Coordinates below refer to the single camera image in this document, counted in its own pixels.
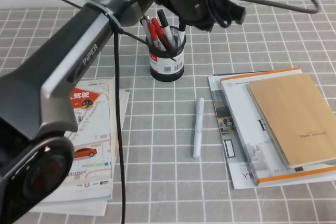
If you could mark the red ballpoint pen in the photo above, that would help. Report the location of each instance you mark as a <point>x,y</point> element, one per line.
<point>158,36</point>

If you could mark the black cap white marker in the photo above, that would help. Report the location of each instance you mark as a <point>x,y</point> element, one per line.
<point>181,31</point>

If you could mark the white orange edged textbook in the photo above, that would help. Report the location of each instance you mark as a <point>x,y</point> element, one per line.
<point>263,157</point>

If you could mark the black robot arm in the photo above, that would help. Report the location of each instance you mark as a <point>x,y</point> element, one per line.
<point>36,110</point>

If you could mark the black mesh pen holder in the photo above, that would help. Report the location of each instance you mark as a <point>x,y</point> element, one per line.
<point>167,66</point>

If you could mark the tan kraft notebook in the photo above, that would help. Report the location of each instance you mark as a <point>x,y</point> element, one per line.
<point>298,117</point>

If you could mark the orange map cover book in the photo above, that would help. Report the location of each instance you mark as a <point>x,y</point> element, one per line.
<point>91,174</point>

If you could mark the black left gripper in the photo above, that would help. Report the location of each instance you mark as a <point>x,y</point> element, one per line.
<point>203,14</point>

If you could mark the white magazine under textbook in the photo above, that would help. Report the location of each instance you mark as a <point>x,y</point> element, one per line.
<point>238,167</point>

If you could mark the black cap grey marker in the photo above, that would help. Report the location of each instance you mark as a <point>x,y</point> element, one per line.
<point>166,28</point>

